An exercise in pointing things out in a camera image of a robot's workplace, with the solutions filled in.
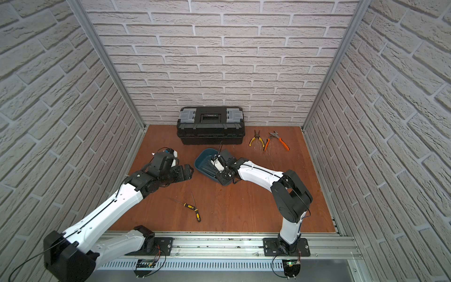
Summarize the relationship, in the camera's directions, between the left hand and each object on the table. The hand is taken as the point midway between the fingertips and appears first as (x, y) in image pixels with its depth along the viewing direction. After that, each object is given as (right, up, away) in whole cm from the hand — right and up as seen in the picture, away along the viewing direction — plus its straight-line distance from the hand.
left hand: (189, 168), depth 79 cm
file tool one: (-2, -19, +6) cm, 20 cm away
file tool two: (+3, -22, +3) cm, 23 cm away
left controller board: (-17, -41, -7) cm, 45 cm away
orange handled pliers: (+49, +18, +37) cm, 64 cm away
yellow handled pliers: (+36, +17, +36) cm, 53 cm away
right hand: (+16, -5, +11) cm, 20 cm away
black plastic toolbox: (+8, +22, +18) cm, 30 cm away
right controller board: (+44, -39, -9) cm, 60 cm away
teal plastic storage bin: (+3, -1, +20) cm, 21 cm away
